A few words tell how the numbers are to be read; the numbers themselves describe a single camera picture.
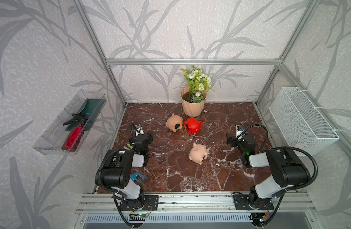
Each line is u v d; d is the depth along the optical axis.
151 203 0.72
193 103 0.97
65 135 0.63
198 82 0.93
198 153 0.83
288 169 0.46
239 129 0.81
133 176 0.83
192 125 0.96
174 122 0.97
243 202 0.73
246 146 0.73
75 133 0.60
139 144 0.71
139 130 0.79
